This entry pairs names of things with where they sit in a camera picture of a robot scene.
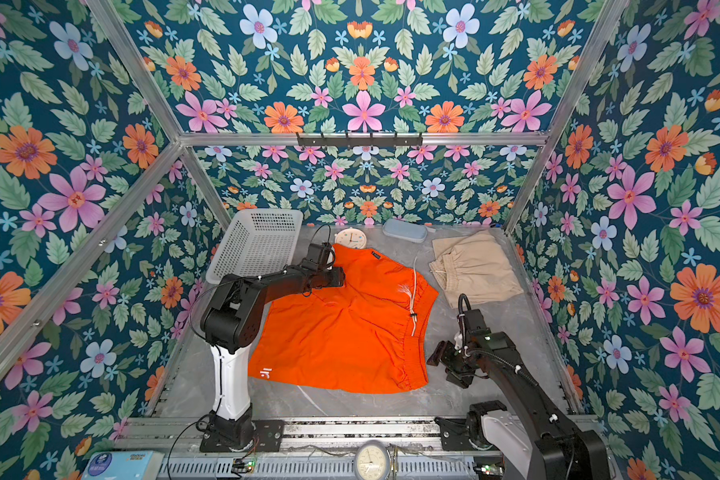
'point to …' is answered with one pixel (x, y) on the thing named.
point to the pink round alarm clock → (350, 236)
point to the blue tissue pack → (123, 465)
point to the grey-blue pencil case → (405, 229)
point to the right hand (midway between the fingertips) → (434, 365)
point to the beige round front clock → (371, 461)
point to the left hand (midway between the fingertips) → (343, 269)
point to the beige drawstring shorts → (474, 264)
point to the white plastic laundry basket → (257, 242)
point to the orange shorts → (367, 337)
